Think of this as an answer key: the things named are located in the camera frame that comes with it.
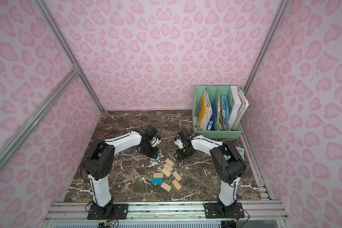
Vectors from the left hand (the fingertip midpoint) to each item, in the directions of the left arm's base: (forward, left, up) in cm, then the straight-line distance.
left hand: (155, 154), depth 93 cm
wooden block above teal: (-14, -3, 0) cm, 14 cm away
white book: (+21, -54, +23) cm, 63 cm away
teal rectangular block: (-16, -2, -1) cm, 16 cm away
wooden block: (-8, -9, -1) cm, 12 cm away
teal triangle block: (-1, -2, 0) cm, 2 cm away
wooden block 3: (-14, -14, -1) cm, 20 cm away
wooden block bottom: (-20, -8, 0) cm, 21 cm away
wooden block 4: (-18, -14, -1) cm, 23 cm away
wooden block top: (-5, -9, -1) cm, 11 cm away
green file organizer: (+22, -41, +18) cm, 49 cm away
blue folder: (+23, -45, +23) cm, 55 cm away
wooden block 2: (-11, -8, 0) cm, 14 cm away
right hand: (0, -17, -1) cm, 17 cm away
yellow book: (+28, -32, +18) cm, 46 cm away
